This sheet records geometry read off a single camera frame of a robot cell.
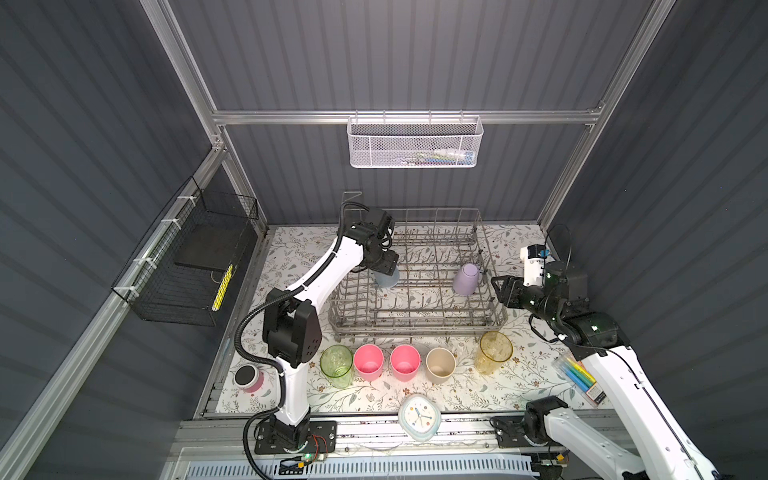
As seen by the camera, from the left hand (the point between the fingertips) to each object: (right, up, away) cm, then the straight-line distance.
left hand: (384, 264), depth 89 cm
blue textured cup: (+1, -6, +6) cm, 9 cm away
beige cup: (+16, -29, -6) cm, 33 cm away
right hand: (+30, -4, -17) cm, 35 cm away
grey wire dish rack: (+21, -8, +15) cm, 27 cm away
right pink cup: (+6, -28, -5) cm, 29 cm away
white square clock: (+9, -38, -16) cm, 42 cm away
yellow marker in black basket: (-37, -5, -20) cm, 43 cm away
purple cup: (+25, -5, 0) cm, 25 cm away
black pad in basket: (-44, +5, -13) cm, 47 cm away
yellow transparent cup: (+30, -22, -11) cm, 39 cm away
